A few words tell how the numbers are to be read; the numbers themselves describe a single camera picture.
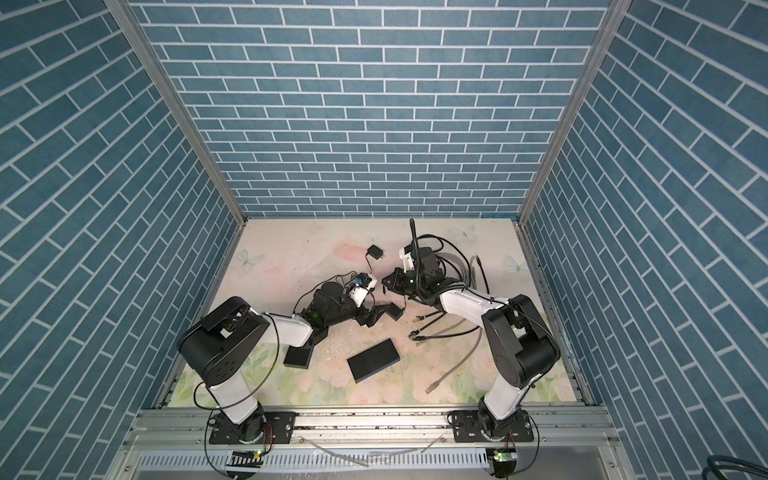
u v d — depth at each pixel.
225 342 0.48
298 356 0.84
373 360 0.83
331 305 0.72
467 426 0.74
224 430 0.73
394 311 0.93
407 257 0.85
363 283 0.78
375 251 1.09
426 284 0.72
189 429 0.75
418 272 0.72
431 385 0.81
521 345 0.47
